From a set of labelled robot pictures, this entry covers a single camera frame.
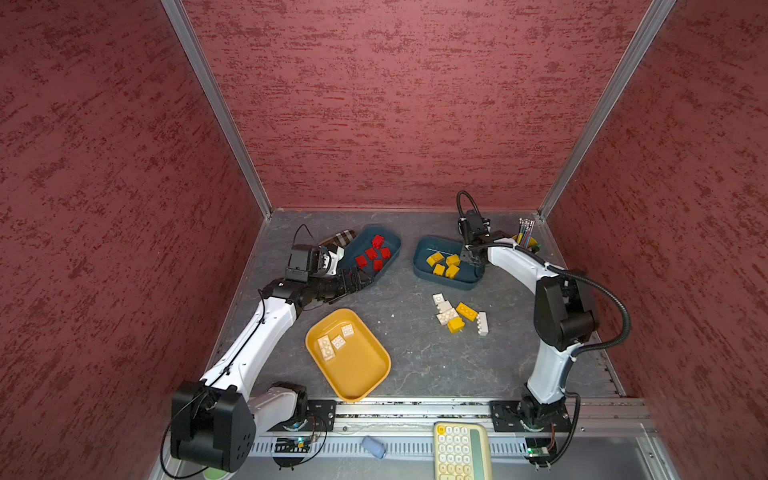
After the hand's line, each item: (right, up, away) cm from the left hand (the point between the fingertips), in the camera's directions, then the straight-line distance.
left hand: (363, 290), depth 78 cm
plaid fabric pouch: (-11, +14, +28) cm, 33 cm away
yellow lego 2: (+24, +3, +22) cm, 33 cm away
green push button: (-33, -40, -12) cm, 53 cm away
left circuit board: (-17, -37, -7) cm, 41 cm away
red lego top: (0, +8, +28) cm, 29 cm away
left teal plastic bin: (-3, +14, +31) cm, 34 cm away
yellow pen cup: (+53, +13, +19) cm, 58 cm away
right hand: (+34, +7, +18) cm, 39 cm away
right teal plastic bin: (+33, +1, +16) cm, 37 cm away
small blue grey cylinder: (+4, -36, -9) cm, 37 cm away
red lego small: (-3, +6, +25) cm, 26 cm away
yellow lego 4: (+32, -9, +14) cm, 36 cm away
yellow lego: (+23, +7, +25) cm, 35 cm away
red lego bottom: (+3, +12, +29) cm, 32 cm away
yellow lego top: (+29, +6, +23) cm, 37 cm away
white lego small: (-5, -14, +9) cm, 17 cm away
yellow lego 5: (+27, -12, +10) cm, 31 cm away
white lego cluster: (+25, -8, +15) cm, 30 cm away
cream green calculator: (+24, -36, -10) cm, 45 cm away
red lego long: (+3, +4, +23) cm, 24 cm away
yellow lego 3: (+29, +3, +22) cm, 36 cm away
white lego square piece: (-8, -16, +7) cm, 20 cm away
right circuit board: (+44, -38, -8) cm, 58 cm away
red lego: (+6, +8, +28) cm, 29 cm away
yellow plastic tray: (-4, -20, +5) cm, 21 cm away
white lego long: (-11, -18, +6) cm, 22 cm away
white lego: (+36, -13, +10) cm, 39 cm away
